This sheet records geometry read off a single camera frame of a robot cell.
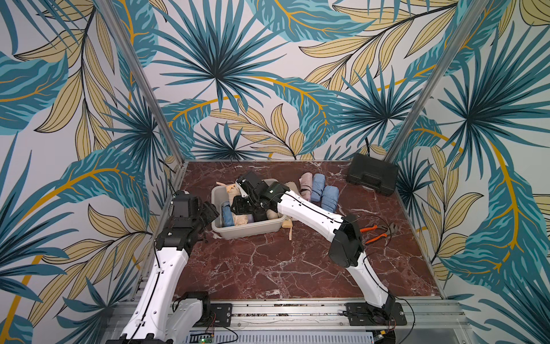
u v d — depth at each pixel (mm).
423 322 730
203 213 688
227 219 902
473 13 691
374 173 1095
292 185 1054
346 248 516
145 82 860
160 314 403
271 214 928
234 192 829
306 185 1046
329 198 1015
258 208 723
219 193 903
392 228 949
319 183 1070
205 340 714
